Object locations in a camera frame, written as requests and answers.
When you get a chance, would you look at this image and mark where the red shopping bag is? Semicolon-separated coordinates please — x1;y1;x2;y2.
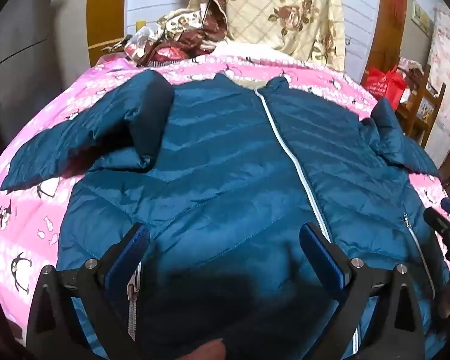
364;65;407;107

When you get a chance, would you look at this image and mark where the person's left hand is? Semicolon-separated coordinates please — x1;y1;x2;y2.
180;339;226;360

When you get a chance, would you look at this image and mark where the pink penguin print blanket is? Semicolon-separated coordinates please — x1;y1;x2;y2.
0;54;450;331

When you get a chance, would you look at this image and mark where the wooden chair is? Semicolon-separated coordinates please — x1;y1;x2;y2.
395;58;447;147

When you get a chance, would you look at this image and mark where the brown wooden door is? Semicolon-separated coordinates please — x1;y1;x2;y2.
86;0;130;68

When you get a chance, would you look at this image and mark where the wall picture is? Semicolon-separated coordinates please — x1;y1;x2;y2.
410;0;434;31

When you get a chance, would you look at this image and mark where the blue puffer jacket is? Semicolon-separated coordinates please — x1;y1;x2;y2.
0;69;450;360

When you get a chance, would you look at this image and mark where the brown floral quilt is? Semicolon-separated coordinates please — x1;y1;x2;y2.
150;0;233;64

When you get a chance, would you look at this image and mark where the red patterned cloth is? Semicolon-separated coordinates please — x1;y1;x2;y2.
150;45;196;65

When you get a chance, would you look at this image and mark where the white pillow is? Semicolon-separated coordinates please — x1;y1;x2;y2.
210;41;312;64

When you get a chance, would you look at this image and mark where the brown wooden door frame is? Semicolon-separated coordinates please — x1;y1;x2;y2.
343;0;407;79

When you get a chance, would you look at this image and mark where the cream floral quilt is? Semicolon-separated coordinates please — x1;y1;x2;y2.
187;0;347;72

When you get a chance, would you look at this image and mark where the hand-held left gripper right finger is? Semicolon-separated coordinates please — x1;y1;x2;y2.
299;222;426;360

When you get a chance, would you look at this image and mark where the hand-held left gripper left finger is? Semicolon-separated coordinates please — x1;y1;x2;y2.
26;222;152;360

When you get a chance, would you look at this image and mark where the person's right hand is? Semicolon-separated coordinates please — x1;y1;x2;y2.
437;266;450;320

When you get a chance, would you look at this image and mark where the grey wardrobe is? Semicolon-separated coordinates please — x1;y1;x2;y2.
0;0;91;151

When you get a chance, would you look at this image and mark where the clear plastic bag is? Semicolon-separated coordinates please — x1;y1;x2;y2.
124;26;162;61

